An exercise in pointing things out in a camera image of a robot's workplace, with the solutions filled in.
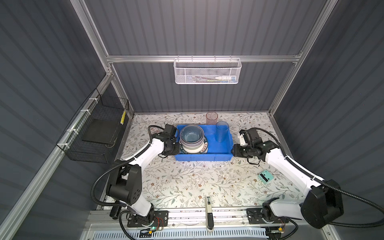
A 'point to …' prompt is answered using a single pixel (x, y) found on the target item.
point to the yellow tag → (123, 118)
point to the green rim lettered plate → (204, 151)
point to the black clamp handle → (114, 212)
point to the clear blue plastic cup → (222, 129)
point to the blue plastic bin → (216, 151)
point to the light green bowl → (193, 149)
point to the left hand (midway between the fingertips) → (175, 151)
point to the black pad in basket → (101, 131)
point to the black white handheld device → (209, 215)
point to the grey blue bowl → (192, 134)
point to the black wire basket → (95, 106)
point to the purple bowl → (189, 145)
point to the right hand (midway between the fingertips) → (236, 151)
